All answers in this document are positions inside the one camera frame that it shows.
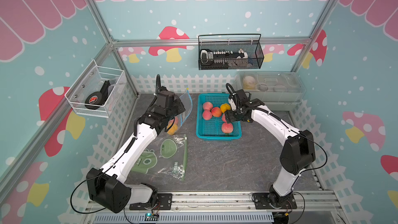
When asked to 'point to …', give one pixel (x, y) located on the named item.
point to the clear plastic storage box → (278, 90)
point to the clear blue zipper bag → (186, 100)
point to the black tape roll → (95, 100)
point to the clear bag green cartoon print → (166, 155)
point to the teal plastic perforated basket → (211, 129)
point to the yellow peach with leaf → (173, 129)
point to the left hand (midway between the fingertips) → (182, 105)
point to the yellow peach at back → (224, 107)
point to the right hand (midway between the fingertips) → (231, 116)
